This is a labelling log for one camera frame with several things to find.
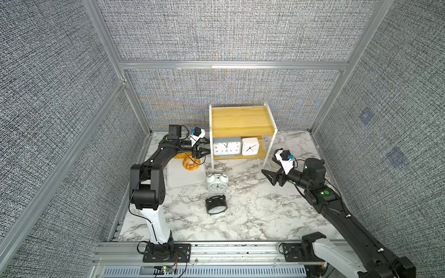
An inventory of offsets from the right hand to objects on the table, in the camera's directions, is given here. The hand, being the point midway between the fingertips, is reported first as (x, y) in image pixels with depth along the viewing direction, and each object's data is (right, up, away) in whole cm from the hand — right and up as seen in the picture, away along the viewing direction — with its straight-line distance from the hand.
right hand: (270, 160), depth 74 cm
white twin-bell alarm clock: (-23, -12, +11) cm, 28 cm away
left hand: (-25, +7, +12) cm, 29 cm away
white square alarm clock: (-7, +6, +10) cm, 14 cm away
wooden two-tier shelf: (-11, +17, +4) cm, 21 cm away
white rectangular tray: (-44, -10, +18) cm, 48 cm away
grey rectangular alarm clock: (-18, +6, +9) cm, 21 cm away
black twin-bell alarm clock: (-23, -21, +4) cm, 32 cm away
